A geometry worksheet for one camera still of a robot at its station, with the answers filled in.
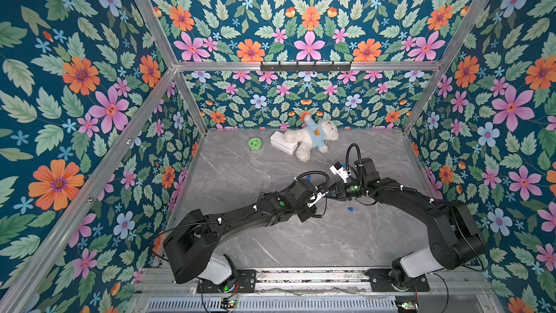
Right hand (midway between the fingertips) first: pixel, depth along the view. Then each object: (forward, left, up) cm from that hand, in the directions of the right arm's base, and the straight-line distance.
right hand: (328, 191), depth 82 cm
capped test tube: (-8, +8, +21) cm, 24 cm away
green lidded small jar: (+29, +34, -7) cm, 45 cm away
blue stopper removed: (-1, -11, -13) cm, 17 cm away
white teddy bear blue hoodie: (+34, +5, -3) cm, 35 cm away
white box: (+32, +22, -7) cm, 39 cm away
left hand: (-4, +5, -2) cm, 7 cm away
